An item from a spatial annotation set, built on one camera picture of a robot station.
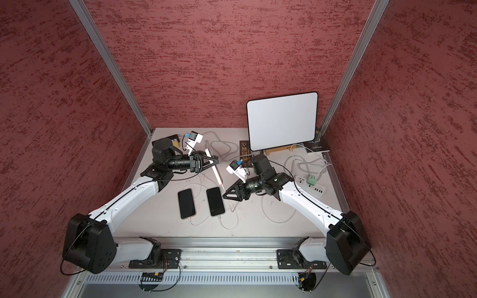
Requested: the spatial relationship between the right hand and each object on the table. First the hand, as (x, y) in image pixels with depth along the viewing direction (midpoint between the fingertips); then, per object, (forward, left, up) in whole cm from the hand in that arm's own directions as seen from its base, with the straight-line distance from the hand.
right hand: (227, 198), depth 71 cm
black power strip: (+48, +38, -15) cm, 63 cm away
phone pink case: (+7, +23, -21) cm, 32 cm away
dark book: (+39, -7, -18) cm, 43 cm away
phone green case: (+7, +8, -18) cm, 21 cm away
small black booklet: (+44, -54, -21) cm, 73 cm away
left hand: (+10, +4, +10) cm, 15 cm away
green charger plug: (+14, -40, -13) cm, 45 cm away
